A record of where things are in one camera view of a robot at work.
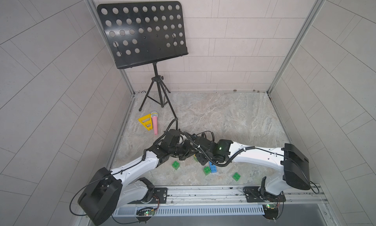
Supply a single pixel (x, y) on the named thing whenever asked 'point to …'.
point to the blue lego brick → (213, 168)
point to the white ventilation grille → (190, 210)
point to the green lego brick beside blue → (207, 170)
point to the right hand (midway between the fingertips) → (198, 156)
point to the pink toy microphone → (154, 115)
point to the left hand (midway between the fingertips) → (200, 151)
